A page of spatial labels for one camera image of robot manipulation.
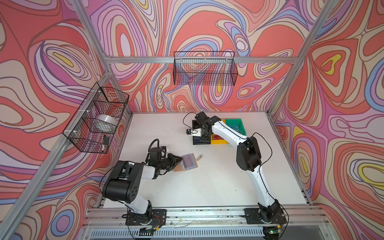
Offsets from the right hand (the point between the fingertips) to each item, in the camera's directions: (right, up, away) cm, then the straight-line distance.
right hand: (205, 137), depth 100 cm
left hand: (-14, -13, -10) cm, 21 cm away
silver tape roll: (-50, +9, -30) cm, 59 cm away
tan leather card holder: (-11, -15, -7) cm, 20 cm away
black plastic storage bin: (-2, -1, -11) cm, 11 cm away
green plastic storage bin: (+24, +8, +8) cm, 27 cm away
